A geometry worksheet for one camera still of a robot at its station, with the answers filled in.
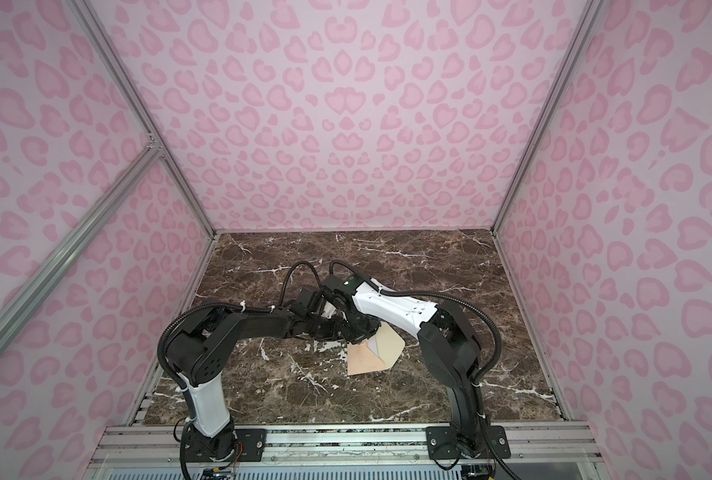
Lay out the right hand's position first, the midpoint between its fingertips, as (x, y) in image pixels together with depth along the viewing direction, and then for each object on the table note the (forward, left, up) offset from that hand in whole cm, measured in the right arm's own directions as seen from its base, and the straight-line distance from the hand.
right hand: (361, 338), depth 84 cm
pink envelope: (-2, -4, -6) cm, 7 cm away
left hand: (+4, +2, -6) cm, 8 cm away
